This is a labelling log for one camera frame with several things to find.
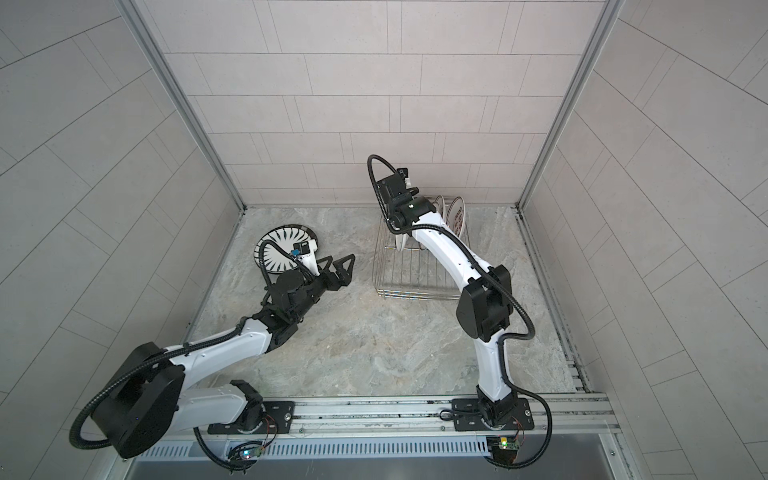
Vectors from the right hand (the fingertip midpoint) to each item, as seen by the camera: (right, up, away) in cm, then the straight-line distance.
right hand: (404, 205), depth 88 cm
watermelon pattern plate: (-1, -11, +6) cm, 12 cm away
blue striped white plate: (-42, -10, +17) cm, 46 cm away
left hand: (-14, -14, -10) cm, 22 cm away
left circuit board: (-36, -57, -23) cm, 71 cm away
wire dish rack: (+1, -20, +10) cm, 22 cm away
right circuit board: (+23, -58, -20) cm, 65 cm away
